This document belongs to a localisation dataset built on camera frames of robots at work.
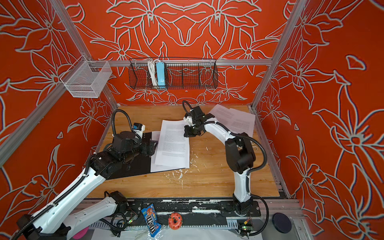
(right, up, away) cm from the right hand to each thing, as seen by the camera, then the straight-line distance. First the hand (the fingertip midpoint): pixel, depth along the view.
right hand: (182, 134), depth 90 cm
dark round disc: (+49, -41, -20) cm, 67 cm away
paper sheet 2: (-15, -20, -4) cm, 25 cm away
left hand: (-15, -1, -17) cm, 23 cm away
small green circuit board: (+32, -42, -21) cm, 57 cm away
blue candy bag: (-14, -38, -20) cm, 45 cm away
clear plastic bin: (-61, +35, +2) cm, 70 cm away
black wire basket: (-2, +40, +8) cm, 41 cm away
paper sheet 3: (+43, +7, +17) cm, 47 cm away
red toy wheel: (-2, -39, -21) cm, 44 cm away
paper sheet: (-5, -9, 0) cm, 10 cm away
